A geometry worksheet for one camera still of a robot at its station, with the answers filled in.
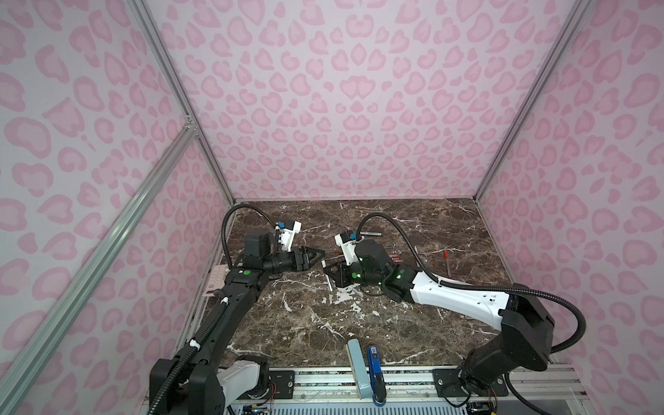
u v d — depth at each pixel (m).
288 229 0.70
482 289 0.45
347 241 0.69
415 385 0.75
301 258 0.68
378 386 0.71
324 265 0.75
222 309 0.49
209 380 0.38
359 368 0.74
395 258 1.03
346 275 0.67
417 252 1.00
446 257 1.01
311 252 0.71
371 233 1.07
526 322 0.42
